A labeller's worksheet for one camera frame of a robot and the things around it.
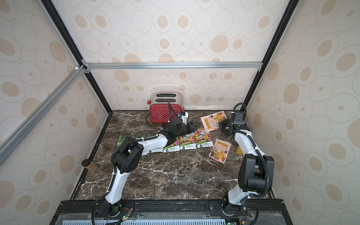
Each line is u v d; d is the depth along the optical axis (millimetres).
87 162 826
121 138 1027
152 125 1126
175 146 979
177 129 762
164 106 1005
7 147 505
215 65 1772
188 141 1007
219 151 957
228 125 806
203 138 1029
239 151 933
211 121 921
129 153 546
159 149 948
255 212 696
